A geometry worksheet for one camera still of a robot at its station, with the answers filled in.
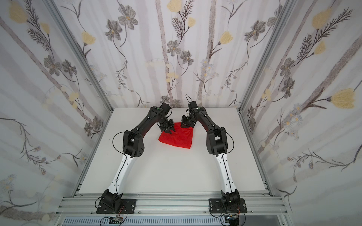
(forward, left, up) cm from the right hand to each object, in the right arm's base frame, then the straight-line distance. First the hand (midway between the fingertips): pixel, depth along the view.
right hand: (184, 120), depth 102 cm
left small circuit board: (-61, +34, -6) cm, 70 cm away
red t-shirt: (-12, +1, -3) cm, 12 cm away
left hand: (-7, +5, -2) cm, 9 cm away
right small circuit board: (-60, -27, -5) cm, 66 cm away
